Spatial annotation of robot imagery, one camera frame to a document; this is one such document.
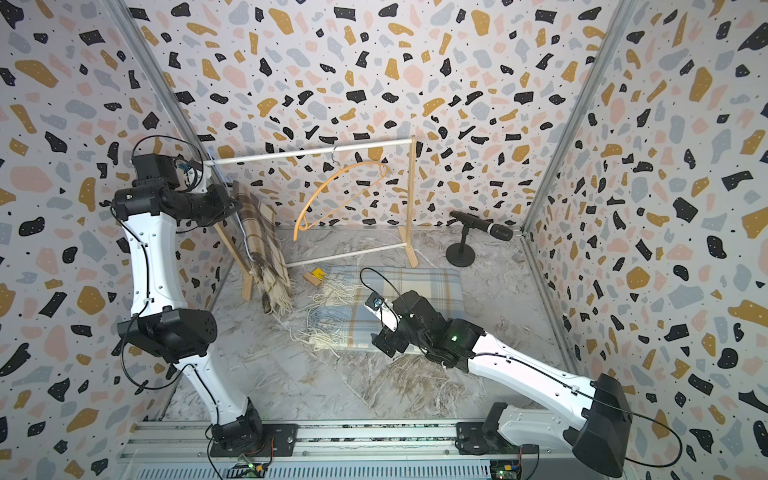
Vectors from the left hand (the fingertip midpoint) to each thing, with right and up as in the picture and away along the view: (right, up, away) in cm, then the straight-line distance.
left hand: (244, 201), depth 77 cm
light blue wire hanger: (-6, -7, +11) cm, 15 cm away
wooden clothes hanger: (+17, +20, +25) cm, 36 cm away
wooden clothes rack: (+43, -5, +33) cm, 54 cm away
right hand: (+36, -29, -3) cm, 47 cm away
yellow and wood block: (+10, -22, +29) cm, 37 cm away
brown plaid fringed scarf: (+2, -11, +4) cm, 12 cm away
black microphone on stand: (+63, -14, +36) cm, 74 cm away
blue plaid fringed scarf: (+21, -35, +16) cm, 44 cm away
